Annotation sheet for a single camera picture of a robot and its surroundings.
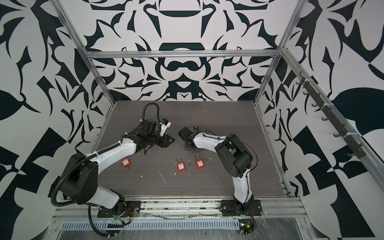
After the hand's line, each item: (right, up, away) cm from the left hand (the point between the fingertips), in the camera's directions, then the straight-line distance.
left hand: (172, 135), depth 87 cm
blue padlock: (+13, +4, +2) cm, 14 cm away
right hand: (+12, -8, +9) cm, 17 cm away
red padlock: (+5, -17, 0) cm, 18 cm away
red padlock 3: (-26, -16, 0) cm, 31 cm away
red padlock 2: (+16, -16, +2) cm, 22 cm away
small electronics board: (+37, -40, -16) cm, 57 cm away
